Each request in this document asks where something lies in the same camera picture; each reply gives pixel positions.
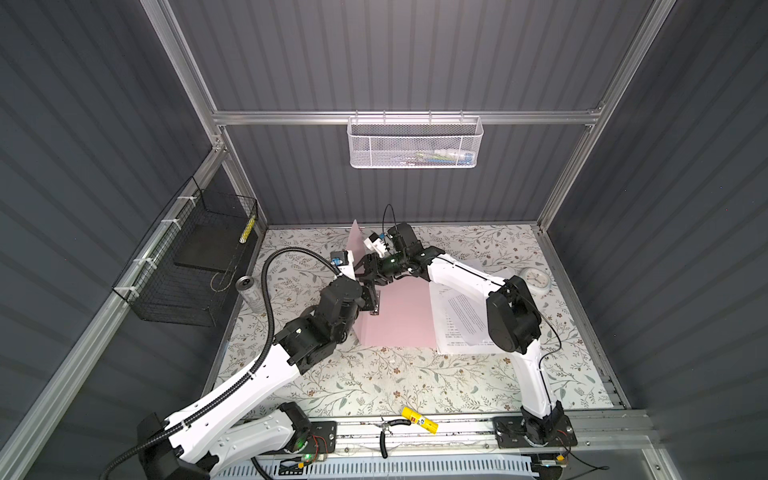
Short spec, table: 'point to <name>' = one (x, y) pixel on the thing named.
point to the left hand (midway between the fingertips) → (365, 276)
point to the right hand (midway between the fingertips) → (356, 280)
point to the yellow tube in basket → (244, 235)
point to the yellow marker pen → (420, 420)
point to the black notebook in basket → (211, 247)
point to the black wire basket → (187, 268)
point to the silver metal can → (247, 287)
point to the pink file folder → (406, 314)
